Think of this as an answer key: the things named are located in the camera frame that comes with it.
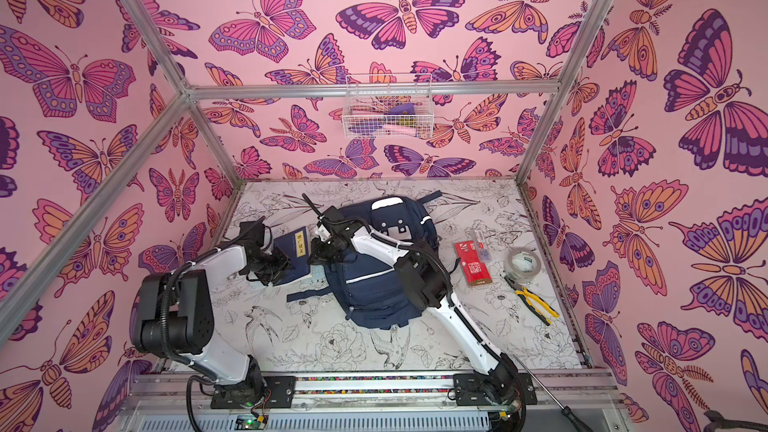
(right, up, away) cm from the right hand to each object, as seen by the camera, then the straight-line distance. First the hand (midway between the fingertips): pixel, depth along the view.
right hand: (306, 259), depth 93 cm
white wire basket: (+24, +49, +4) cm, 55 cm away
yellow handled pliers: (+71, -14, -7) cm, 73 cm away
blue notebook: (-5, +4, +6) cm, 9 cm away
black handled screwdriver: (+69, -33, -26) cm, 81 cm away
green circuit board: (-8, -36, -21) cm, 42 cm away
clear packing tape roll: (+69, -2, +2) cm, 69 cm away
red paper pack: (+53, -2, +3) cm, 54 cm away
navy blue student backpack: (+21, -8, -6) cm, 23 cm away
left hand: (-3, -2, +1) cm, 4 cm away
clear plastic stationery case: (+57, +4, +6) cm, 57 cm away
